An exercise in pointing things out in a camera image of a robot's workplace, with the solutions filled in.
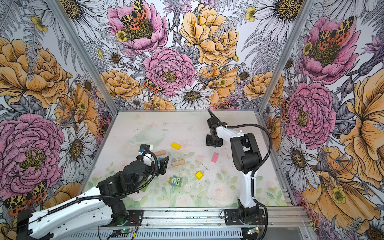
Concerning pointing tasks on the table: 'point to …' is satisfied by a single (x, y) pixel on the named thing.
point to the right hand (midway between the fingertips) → (212, 148)
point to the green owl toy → (174, 180)
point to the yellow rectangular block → (175, 146)
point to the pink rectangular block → (214, 157)
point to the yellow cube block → (199, 175)
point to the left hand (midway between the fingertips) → (159, 159)
